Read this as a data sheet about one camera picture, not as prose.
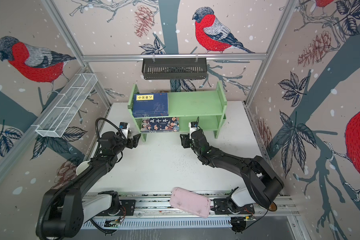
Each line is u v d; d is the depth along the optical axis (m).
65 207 0.41
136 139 0.81
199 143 0.64
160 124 0.90
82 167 0.78
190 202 0.73
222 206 0.74
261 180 0.43
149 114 0.76
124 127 0.73
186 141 0.76
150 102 0.79
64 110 0.76
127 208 0.73
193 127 0.75
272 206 0.71
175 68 1.04
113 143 0.67
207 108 0.82
